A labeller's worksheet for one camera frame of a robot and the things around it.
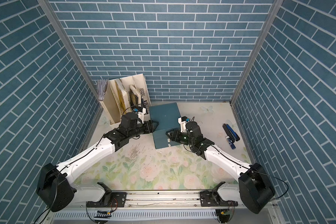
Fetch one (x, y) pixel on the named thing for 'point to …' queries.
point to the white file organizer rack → (110, 107)
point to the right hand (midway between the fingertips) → (168, 134)
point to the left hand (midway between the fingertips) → (159, 124)
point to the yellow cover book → (122, 101)
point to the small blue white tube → (231, 143)
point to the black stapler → (229, 133)
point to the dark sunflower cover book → (135, 96)
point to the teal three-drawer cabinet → (167, 116)
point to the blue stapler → (234, 134)
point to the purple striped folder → (102, 86)
